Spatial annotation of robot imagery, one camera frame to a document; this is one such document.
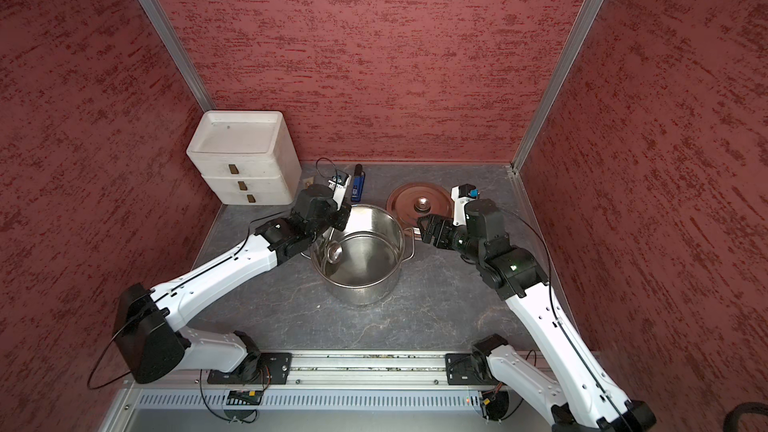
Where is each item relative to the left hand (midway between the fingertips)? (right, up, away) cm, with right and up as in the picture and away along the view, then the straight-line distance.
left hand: (342, 203), depth 80 cm
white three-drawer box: (-31, +14, +10) cm, 36 cm away
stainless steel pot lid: (+19, -1, +27) cm, 33 cm away
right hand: (+23, -6, -9) cm, 25 cm away
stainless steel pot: (+8, -14, +13) cm, 20 cm away
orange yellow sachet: (-20, +7, +34) cm, 40 cm away
